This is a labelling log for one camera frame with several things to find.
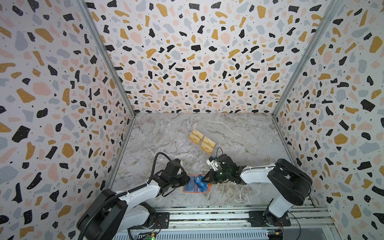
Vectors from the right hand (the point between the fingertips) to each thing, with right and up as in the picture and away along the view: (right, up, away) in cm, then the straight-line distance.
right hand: (201, 179), depth 82 cm
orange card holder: (-5, -5, +2) cm, 7 cm away
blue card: (0, -4, +1) cm, 4 cm away
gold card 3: (-5, +21, +16) cm, 27 cm away
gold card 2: (+5, +19, +11) cm, 23 cm away
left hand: (-4, 0, +2) cm, 5 cm away
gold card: (-3, +24, +15) cm, 29 cm away
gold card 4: (+3, +15, +12) cm, 19 cm away
